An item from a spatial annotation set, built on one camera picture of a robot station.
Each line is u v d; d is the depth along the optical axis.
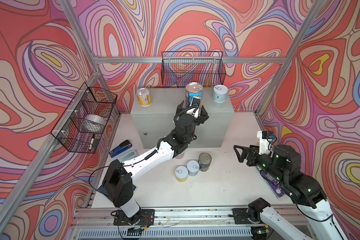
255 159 0.55
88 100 0.74
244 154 0.56
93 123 0.71
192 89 0.68
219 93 0.75
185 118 0.54
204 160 0.82
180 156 0.93
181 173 0.83
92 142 0.72
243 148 0.55
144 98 0.72
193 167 0.85
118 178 0.44
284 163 0.44
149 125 0.88
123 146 0.97
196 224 0.72
